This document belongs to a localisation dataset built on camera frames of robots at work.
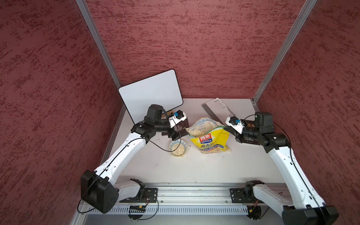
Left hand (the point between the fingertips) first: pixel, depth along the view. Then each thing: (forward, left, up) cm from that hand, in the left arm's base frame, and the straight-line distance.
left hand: (182, 127), depth 73 cm
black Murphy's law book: (-1, -33, +5) cm, 34 cm away
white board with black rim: (+41, +16, -10) cm, 45 cm away
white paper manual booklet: (+35, -30, -26) cm, 52 cm away
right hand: (-1, -23, 0) cm, 23 cm away
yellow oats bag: (-2, -15, -5) cm, 16 cm away
